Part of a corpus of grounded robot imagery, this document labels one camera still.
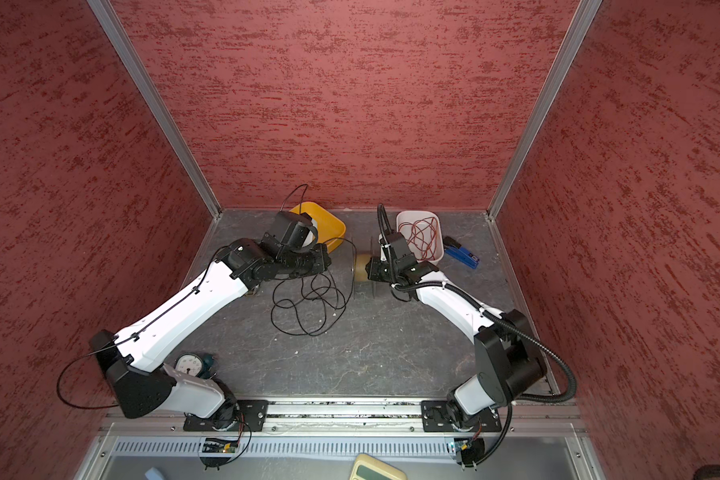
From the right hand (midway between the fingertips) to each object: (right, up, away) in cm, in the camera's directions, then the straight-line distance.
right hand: (368, 272), depth 87 cm
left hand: (-10, +3, -13) cm, 17 cm away
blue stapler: (+31, +6, +19) cm, 37 cm away
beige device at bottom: (0, -42, -21) cm, 47 cm away
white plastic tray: (+16, +19, +29) cm, 38 cm away
